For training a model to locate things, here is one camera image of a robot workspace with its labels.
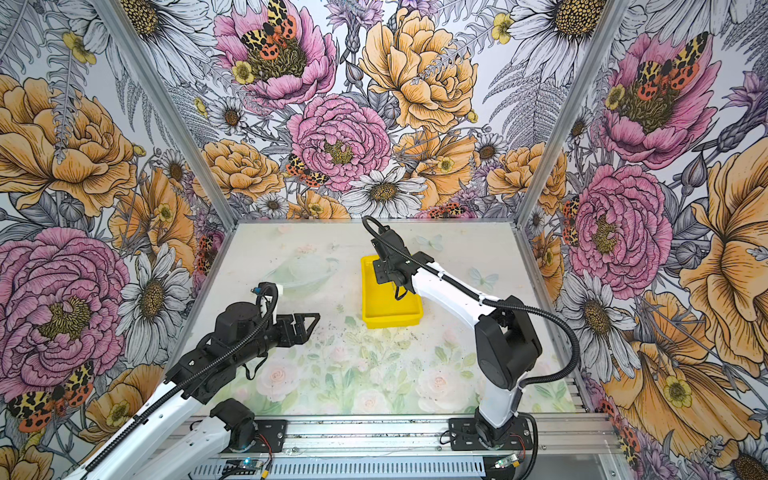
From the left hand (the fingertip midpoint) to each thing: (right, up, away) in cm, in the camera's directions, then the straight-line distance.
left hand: (304, 327), depth 75 cm
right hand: (+20, +12, +13) cm, 27 cm away
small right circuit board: (+50, -30, -4) cm, 58 cm away
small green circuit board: (-12, -31, -4) cm, 34 cm away
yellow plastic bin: (+18, +1, +17) cm, 25 cm away
